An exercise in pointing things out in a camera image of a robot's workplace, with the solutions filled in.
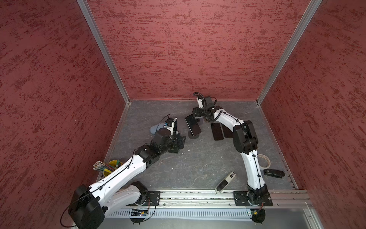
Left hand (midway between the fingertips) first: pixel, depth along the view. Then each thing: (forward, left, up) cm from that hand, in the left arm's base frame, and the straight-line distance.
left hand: (178, 139), depth 79 cm
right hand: (+28, -12, -9) cm, 32 cm away
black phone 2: (+24, -10, -19) cm, 32 cm away
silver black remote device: (-22, -24, -11) cm, 34 cm away
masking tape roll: (-6, -57, -15) cm, 59 cm away
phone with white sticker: (0, -25, +13) cm, 28 cm away
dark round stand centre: (+10, -8, -12) cm, 18 cm away
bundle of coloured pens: (-15, +38, 0) cm, 41 cm away
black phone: (+19, -28, -18) cm, 38 cm away
